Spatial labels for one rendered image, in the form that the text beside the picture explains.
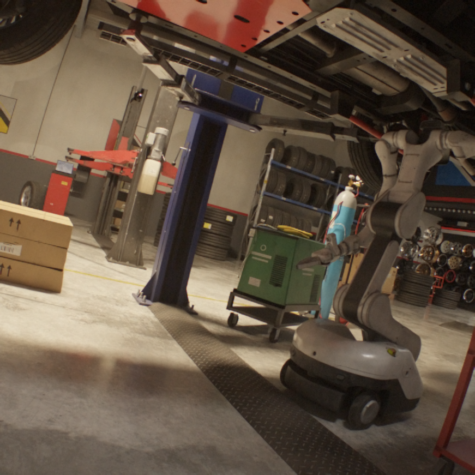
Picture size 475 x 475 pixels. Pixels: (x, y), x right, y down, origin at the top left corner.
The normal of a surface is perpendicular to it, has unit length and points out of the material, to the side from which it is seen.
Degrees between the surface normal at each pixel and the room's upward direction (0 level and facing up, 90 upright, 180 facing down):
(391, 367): 89
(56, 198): 90
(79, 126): 90
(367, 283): 71
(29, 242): 85
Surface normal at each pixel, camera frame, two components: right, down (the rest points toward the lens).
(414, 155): -0.75, -0.33
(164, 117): 0.41, 0.10
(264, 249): -0.54, -0.15
